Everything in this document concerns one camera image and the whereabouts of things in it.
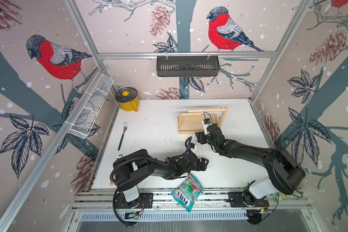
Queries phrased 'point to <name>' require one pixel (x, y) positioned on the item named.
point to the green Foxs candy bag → (186, 193)
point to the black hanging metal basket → (188, 66)
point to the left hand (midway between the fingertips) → (205, 161)
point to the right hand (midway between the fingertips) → (200, 130)
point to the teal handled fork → (125, 124)
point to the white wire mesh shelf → (85, 119)
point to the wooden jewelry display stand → (191, 123)
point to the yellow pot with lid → (128, 99)
